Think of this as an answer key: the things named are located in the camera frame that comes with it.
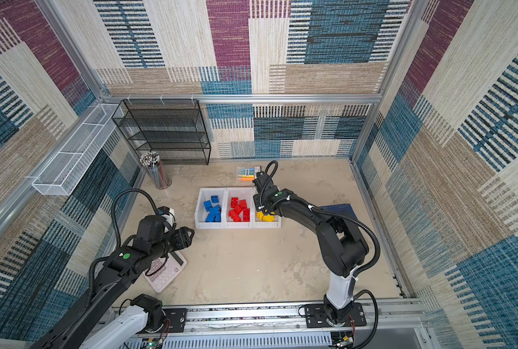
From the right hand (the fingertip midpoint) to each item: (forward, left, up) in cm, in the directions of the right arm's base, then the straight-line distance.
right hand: (264, 200), depth 93 cm
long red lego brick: (-3, +13, -7) cm, 15 cm away
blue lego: (+2, +25, -5) cm, 26 cm away
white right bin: (-8, -4, -5) cm, 11 cm away
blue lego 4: (-3, +20, -7) cm, 22 cm away
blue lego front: (+6, +23, -6) cm, 24 cm away
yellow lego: (-3, +2, -6) cm, 7 cm away
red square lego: (+4, +10, -8) cm, 13 cm away
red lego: (+4, +14, -7) cm, 16 cm away
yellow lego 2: (-4, -1, -7) cm, 9 cm away
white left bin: (+7, +27, -5) cm, 29 cm away
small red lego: (0, +12, -7) cm, 14 cm away
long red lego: (-2, +8, -7) cm, 11 cm away
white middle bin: (+10, +10, -8) cm, 16 cm away
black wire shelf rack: (+37, +43, +11) cm, 58 cm away
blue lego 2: (-1, +22, -6) cm, 22 cm away
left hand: (-16, +28, +6) cm, 32 cm away
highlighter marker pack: (+22, +8, -7) cm, 24 cm away
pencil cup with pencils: (+16, +49, +9) cm, 52 cm away
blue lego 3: (-4, +24, -6) cm, 25 cm away
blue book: (0, -37, -10) cm, 38 cm away
